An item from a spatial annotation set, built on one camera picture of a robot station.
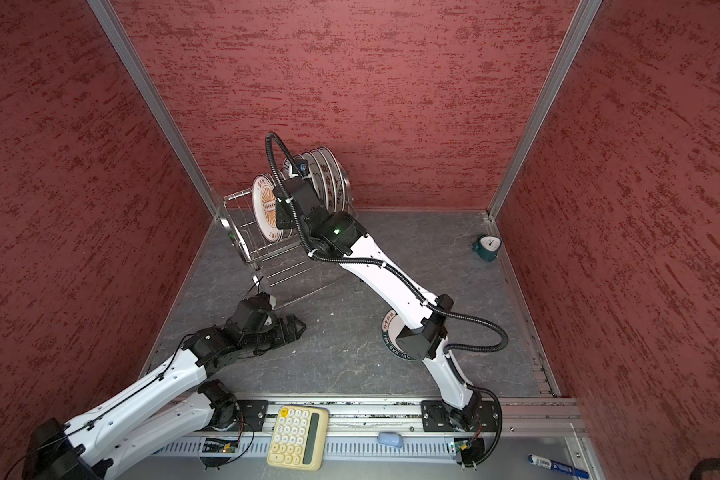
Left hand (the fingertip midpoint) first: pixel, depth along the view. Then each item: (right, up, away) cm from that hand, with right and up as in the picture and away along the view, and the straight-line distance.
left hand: (293, 338), depth 80 cm
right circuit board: (+44, -24, -8) cm, 51 cm away
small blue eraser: (+26, -22, -9) cm, 35 cm away
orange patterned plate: (-7, +36, -2) cm, 37 cm away
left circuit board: (-18, -24, -7) cm, 31 cm away
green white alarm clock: (+64, +24, +26) cm, 73 cm away
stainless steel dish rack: (-8, +18, +23) cm, 30 cm away
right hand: (+1, +35, -10) cm, 37 cm away
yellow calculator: (+4, -20, -10) cm, 23 cm away
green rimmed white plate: (+28, 0, +10) cm, 29 cm away
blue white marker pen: (+63, -25, -12) cm, 68 cm away
